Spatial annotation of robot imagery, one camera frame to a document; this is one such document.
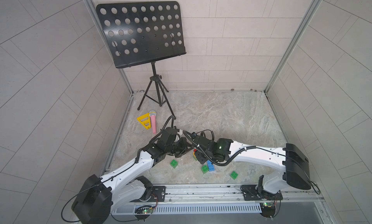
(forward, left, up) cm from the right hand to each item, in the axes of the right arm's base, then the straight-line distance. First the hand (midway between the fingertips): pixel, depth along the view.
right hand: (197, 155), depth 77 cm
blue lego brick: (-5, -7, -6) cm, 10 cm away
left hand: (+3, 0, +5) cm, 5 cm away
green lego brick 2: (-3, +13, -2) cm, 14 cm away
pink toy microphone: (+31, +29, -2) cm, 43 cm away
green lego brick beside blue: (-6, -3, -5) cm, 8 cm away
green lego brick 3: (-9, -19, -7) cm, 22 cm away
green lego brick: (-5, +2, +10) cm, 11 cm away
